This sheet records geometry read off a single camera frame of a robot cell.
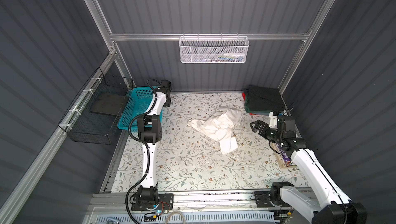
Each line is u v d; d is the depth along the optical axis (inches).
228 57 36.6
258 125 28.4
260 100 42.2
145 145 25.3
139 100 45.1
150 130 25.9
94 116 29.7
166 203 28.4
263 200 29.0
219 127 38.0
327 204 15.9
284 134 23.5
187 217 27.7
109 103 30.9
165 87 34.9
